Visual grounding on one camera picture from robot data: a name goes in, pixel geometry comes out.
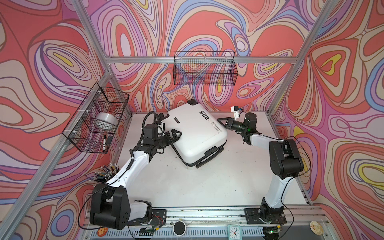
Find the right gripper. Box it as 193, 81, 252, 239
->
216, 117, 247, 134

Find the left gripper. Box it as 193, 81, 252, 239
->
153, 128, 182, 150

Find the black white suitcase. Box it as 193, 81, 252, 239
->
164, 99, 228, 169

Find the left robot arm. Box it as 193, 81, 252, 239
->
90, 129, 182, 230

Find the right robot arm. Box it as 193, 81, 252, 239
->
217, 113, 304, 224

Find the black marker pen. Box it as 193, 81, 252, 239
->
102, 135, 107, 153

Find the silver tape roll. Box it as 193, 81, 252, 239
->
95, 113, 118, 131

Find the red pencil cup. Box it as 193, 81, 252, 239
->
91, 163, 120, 184

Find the small teal clock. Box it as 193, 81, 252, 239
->
228, 225, 243, 240

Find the red round sticker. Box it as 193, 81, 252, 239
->
97, 227, 109, 238

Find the beige round sticker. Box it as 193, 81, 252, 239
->
310, 221, 324, 236

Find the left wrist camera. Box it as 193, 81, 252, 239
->
142, 111, 170, 140

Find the black wire basket back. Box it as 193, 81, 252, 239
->
173, 50, 239, 86

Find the black wire basket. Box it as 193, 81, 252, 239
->
62, 83, 130, 154
173, 50, 239, 86

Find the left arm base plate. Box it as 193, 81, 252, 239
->
127, 209, 167, 227

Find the black wire basket left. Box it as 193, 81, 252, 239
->
62, 83, 130, 154

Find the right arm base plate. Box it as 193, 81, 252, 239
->
243, 207, 287, 225

